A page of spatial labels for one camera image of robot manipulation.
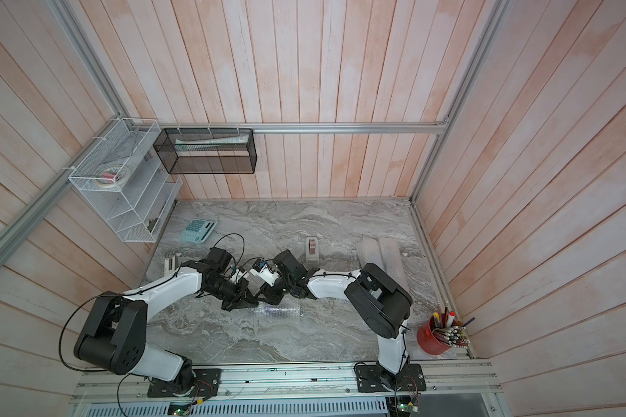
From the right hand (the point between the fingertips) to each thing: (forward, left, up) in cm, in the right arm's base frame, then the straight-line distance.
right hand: (260, 292), depth 88 cm
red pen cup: (-16, -52, +3) cm, 54 cm away
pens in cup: (-16, -54, +13) cm, 58 cm away
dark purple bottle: (-7, -8, +2) cm, 11 cm away
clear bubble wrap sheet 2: (+18, -42, 0) cm, 46 cm away
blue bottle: (+17, -39, +1) cm, 42 cm away
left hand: (-6, 0, +3) cm, 7 cm away
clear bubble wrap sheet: (+15, -48, 0) cm, 50 cm away
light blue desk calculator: (+27, +31, -1) cm, 41 cm away
